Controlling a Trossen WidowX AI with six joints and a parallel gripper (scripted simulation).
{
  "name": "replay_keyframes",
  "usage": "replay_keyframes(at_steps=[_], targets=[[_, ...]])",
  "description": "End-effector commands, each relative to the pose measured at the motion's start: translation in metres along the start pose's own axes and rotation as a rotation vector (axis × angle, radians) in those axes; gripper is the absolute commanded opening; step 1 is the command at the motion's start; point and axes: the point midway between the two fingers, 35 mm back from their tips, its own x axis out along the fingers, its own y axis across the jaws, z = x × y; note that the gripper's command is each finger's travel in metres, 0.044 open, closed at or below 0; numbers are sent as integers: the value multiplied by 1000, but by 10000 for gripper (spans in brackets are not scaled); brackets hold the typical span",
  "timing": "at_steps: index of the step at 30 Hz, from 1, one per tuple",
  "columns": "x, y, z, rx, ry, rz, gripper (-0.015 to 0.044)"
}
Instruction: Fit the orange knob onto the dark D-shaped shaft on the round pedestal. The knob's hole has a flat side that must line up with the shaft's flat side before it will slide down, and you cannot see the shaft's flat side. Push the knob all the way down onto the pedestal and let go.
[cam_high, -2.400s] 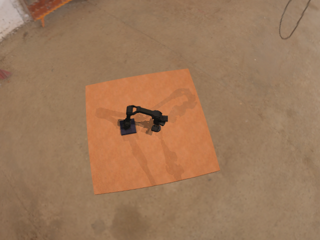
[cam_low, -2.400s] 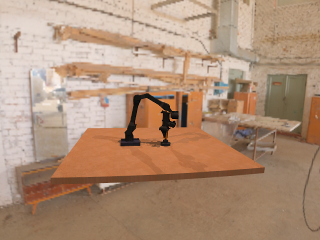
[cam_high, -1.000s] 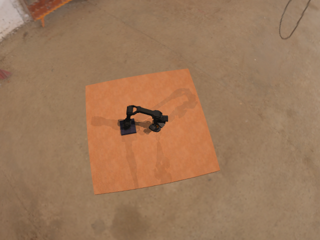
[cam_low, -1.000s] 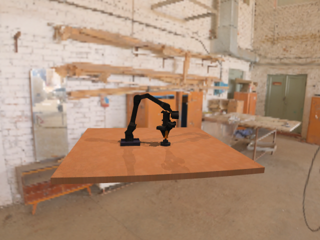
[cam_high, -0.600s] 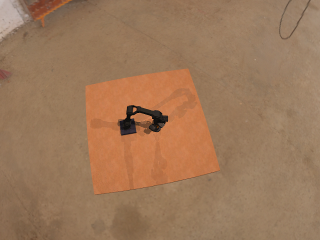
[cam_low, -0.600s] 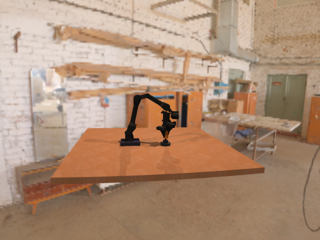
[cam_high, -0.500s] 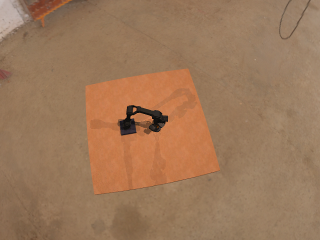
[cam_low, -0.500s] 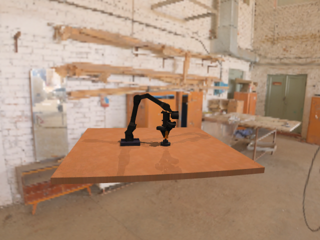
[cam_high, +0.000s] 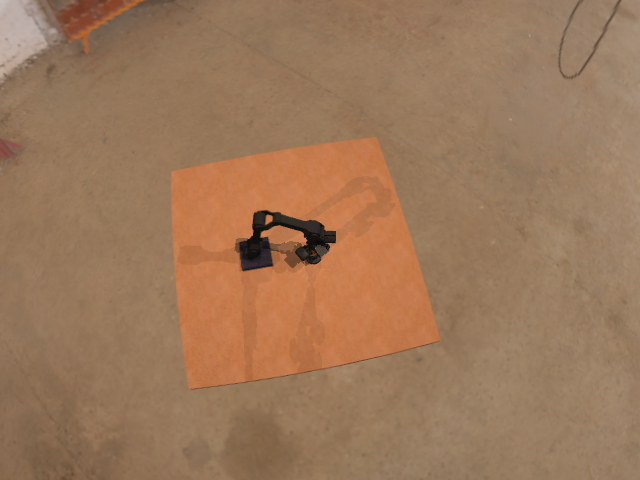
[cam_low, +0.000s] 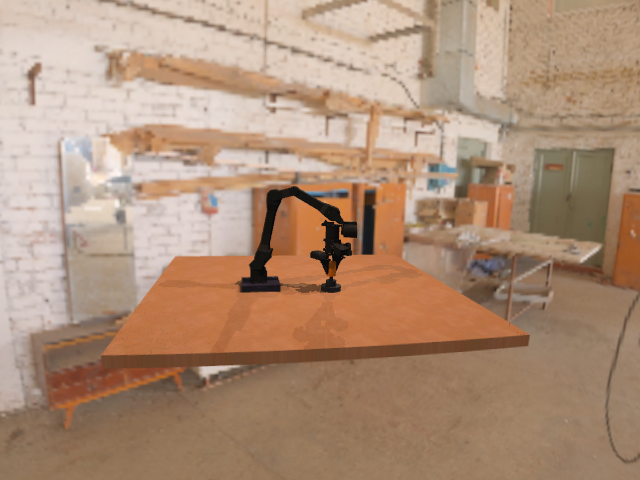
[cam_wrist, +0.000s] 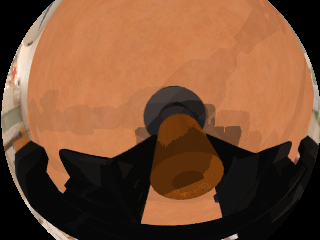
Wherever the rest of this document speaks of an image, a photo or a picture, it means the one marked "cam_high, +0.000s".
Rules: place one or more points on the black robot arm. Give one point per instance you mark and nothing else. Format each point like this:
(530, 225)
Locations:
(312, 229)

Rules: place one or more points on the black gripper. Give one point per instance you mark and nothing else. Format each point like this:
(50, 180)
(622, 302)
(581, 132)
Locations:
(304, 252)

